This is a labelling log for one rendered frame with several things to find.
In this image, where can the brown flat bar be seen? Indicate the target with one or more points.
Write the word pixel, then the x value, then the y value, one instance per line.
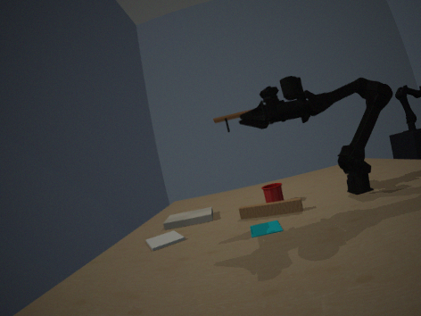
pixel 270 209

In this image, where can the dark red cup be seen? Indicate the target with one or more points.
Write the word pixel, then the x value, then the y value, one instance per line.
pixel 273 192

